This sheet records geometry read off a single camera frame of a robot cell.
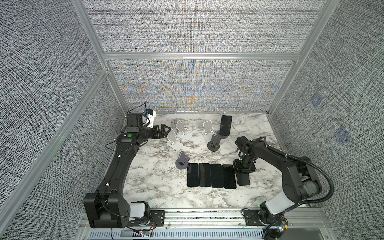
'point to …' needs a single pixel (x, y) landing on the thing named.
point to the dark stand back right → (221, 136)
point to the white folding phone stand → (173, 142)
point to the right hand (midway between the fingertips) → (240, 171)
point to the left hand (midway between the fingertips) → (163, 128)
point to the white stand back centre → (207, 132)
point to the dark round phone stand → (214, 144)
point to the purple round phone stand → (182, 162)
